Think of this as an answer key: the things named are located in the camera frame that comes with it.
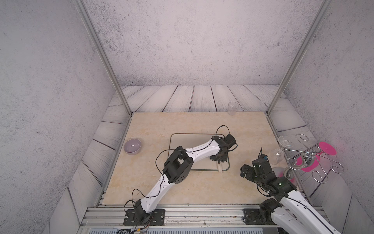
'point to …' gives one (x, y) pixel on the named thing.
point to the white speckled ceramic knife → (219, 167)
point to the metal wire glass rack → (338, 167)
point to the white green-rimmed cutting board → (188, 141)
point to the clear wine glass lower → (276, 156)
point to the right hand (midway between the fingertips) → (249, 171)
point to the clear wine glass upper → (285, 143)
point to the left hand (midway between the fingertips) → (224, 161)
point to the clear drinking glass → (232, 107)
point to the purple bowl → (131, 146)
